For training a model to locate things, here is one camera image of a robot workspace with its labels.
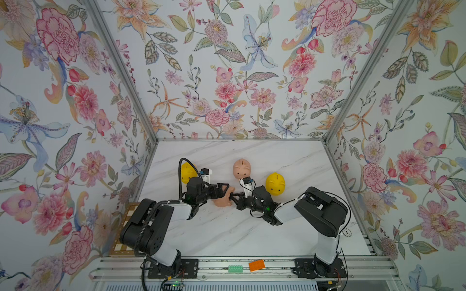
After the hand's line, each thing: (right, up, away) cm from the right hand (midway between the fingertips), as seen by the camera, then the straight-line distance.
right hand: (229, 195), depth 89 cm
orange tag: (+12, -26, -14) cm, 32 cm away
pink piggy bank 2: (+6, +13, +7) cm, 16 cm away
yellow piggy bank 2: (+23, +5, +1) cm, 24 cm away
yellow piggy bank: (-21, +11, +4) cm, 25 cm away
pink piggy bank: (-2, -2, -3) cm, 4 cm away
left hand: (-1, +4, +1) cm, 4 cm away
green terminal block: (+4, -26, -16) cm, 31 cm away
